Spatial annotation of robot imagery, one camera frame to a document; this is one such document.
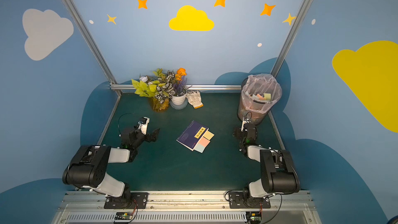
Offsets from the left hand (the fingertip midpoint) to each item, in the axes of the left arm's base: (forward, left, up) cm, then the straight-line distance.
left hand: (151, 124), depth 94 cm
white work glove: (+30, -25, -8) cm, 39 cm away
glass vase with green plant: (+15, -6, +18) cm, 24 cm away
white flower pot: (+22, -14, -5) cm, 26 cm away
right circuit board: (-45, -57, -9) cm, 73 cm away
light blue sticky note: (-12, -30, -7) cm, 33 cm away
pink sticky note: (-8, -33, -6) cm, 34 cm away
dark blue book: (-4, -25, -6) cm, 26 cm away
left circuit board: (-46, +5, -9) cm, 47 cm away
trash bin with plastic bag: (+23, -70, +6) cm, 74 cm away
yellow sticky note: (-3, -35, -6) cm, 36 cm away
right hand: (+2, -59, -1) cm, 59 cm away
